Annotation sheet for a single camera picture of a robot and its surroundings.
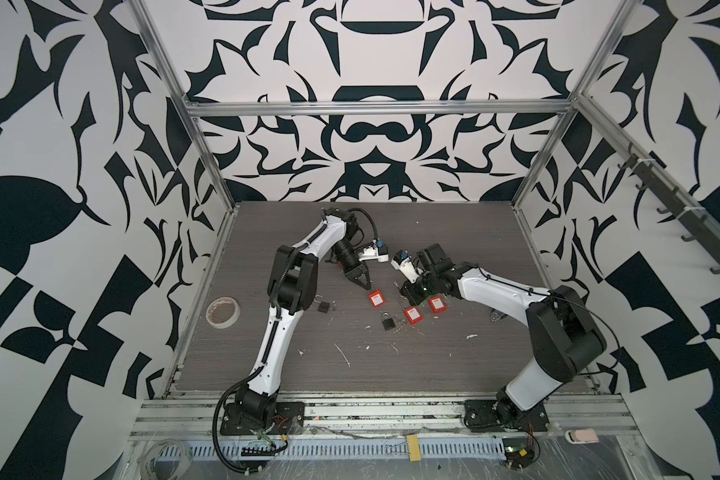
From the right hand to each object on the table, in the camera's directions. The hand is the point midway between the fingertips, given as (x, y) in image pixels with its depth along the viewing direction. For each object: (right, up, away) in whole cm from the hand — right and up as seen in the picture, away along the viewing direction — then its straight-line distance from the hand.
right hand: (403, 287), depth 90 cm
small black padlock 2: (-24, -7, +4) cm, 26 cm away
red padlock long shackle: (+10, -5, +2) cm, 12 cm away
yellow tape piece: (-1, -32, -20) cm, 38 cm away
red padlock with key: (-8, -3, +1) cm, 9 cm away
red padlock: (+3, -8, 0) cm, 9 cm away
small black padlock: (-5, -10, 0) cm, 11 cm away
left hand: (-11, +1, +3) cm, 12 cm away
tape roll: (-57, -5, +2) cm, 57 cm away
